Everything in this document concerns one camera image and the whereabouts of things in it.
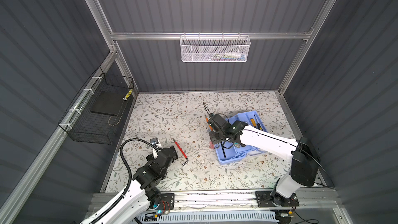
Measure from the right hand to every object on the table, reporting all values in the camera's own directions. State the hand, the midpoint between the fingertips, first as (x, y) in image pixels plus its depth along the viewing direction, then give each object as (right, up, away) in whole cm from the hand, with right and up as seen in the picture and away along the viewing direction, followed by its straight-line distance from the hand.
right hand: (214, 136), depth 83 cm
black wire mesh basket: (-57, +12, -11) cm, 60 cm away
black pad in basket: (-52, +18, -9) cm, 56 cm away
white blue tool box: (+10, -11, +7) cm, 16 cm away
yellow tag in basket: (-46, +22, -2) cm, 51 cm away
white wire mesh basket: (+4, +63, +40) cm, 75 cm away
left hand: (-26, -7, -3) cm, 27 cm away
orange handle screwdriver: (+23, +7, +5) cm, 25 cm away
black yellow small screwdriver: (+25, +5, +4) cm, 26 cm away
